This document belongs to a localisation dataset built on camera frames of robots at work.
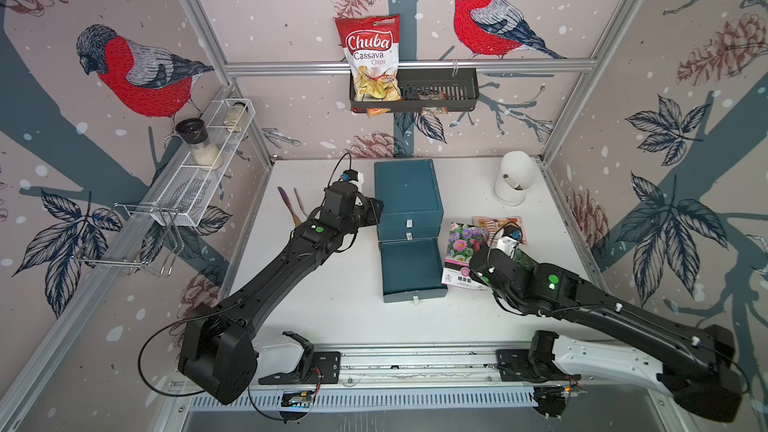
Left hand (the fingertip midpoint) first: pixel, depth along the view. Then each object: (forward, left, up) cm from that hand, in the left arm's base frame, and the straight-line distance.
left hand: (386, 200), depth 80 cm
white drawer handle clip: (-5, -6, -4) cm, 9 cm away
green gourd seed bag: (-7, -43, -22) cm, 49 cm away
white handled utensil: (+16, -41, -10) cm, 45 cm away
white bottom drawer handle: (-20, -8, -19) cm, 29 cm away
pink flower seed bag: (-9, -21, -6) cm, 24 cm away
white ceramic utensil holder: (+22, -46, -12) cm, 52 cm away
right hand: (-15, -22, -6) cm, 27 cm away
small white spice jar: (+23, +45, +11) cm, 52 cm away
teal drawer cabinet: (+2, -7, 0) cm, 7 cm away
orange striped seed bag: (+7, -37, -22) cm, 43 cm away
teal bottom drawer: (-11, -7, -22) cm, 25 cm away
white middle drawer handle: (-4, -7, -11) cm, 14 cm away
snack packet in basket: (+33, -15, +11) cm, 38 cm away
